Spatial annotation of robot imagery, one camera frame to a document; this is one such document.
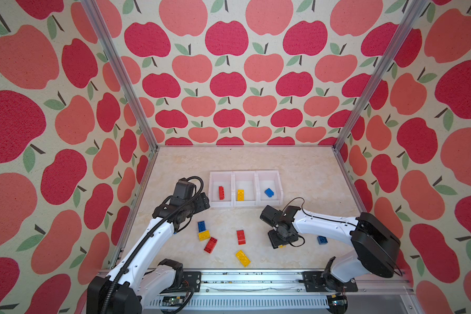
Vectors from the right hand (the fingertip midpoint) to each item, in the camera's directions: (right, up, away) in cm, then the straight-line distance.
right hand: (281, 240), depth 84 cm
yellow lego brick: (-18, +18, +13) cm, 28 cm away
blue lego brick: (-3, +19, +17) cm, 25 cm away
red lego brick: (-31, -1, -2) cm, 31 cm away
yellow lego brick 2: (-34, +1, +2) cm, 34 cm away
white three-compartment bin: (-15, +21, +17) cm, 31 cm away
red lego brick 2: (-18, +2, 0) cm, 18 cm away
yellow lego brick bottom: (-17, -6, -4) cm, 19 cm away
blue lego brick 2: (-36, +5, +4) cm, 36 cm away
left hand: (-33, +17, -2) cm, 37 cm away
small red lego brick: (-28, +19, +14) cm, 36 cm away
